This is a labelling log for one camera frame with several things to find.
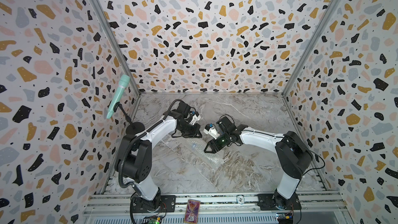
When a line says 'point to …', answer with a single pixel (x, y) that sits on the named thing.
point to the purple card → (192, 211)
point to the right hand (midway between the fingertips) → (209, 149)
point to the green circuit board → (154, 220)
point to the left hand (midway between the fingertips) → (205, 135)
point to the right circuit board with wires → (282, 218)
